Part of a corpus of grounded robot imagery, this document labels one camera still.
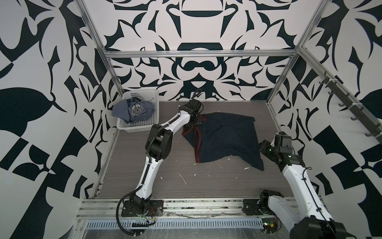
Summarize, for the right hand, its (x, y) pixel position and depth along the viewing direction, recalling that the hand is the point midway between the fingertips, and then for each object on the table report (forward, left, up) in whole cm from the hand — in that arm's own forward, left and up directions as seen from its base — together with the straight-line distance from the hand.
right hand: (262, 143), depth 83 cm
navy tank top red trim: (+12, +21, -11) cm, 26 cm away
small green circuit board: (-36, +2, -14) cm, 38 cm away
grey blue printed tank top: (+28, +78, -2) cm, 83 cm away
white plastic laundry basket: (+44, +69, -5) cm, 82 cm away
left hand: (+22, +35, -7) cm, 42 cm away
